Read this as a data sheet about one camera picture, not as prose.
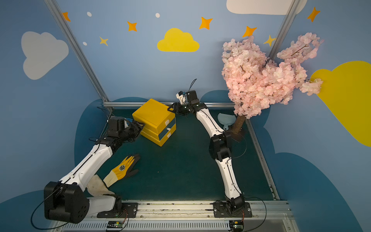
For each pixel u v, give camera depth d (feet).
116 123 2.03
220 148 2.06
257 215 2.40
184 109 2.76
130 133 2.32
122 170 2.82
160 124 2.76
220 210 2.43
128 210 2.40
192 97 2.57
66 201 1.30
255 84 2.31
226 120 3.74
